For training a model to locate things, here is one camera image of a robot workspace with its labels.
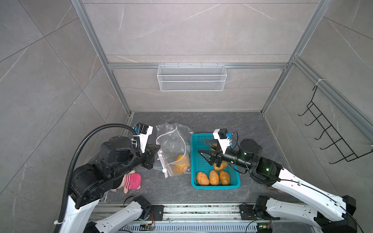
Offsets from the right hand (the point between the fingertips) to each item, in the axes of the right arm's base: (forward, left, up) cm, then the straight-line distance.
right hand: (204, 147), depth 60 cm
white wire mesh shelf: (+56, +4, -2) cm, 57 cm away
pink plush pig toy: (-5, +38, -28) cm, 47 cm away
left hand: (-2, +17, +5) cm, 18 cm away
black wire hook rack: (+3, -60, -2) cm, 60 cm away
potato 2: (-3, -7, -29) cm, 30 cm away
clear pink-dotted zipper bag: (+20, +17, -26) cm, 37 cm away
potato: (0, +11, -15) cm, 18 cm away
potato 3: (-3, -13, -30) cm, 33 cm away
